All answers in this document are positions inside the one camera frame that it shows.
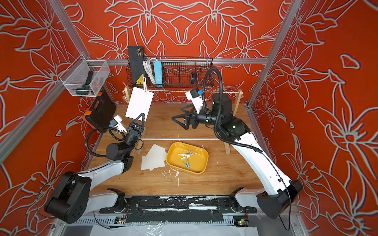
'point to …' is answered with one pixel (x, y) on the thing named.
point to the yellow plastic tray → (198, 161)
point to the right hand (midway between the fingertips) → (174, 114)
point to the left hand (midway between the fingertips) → (144, 115)
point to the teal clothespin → (187, 165)
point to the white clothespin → (185, 156)
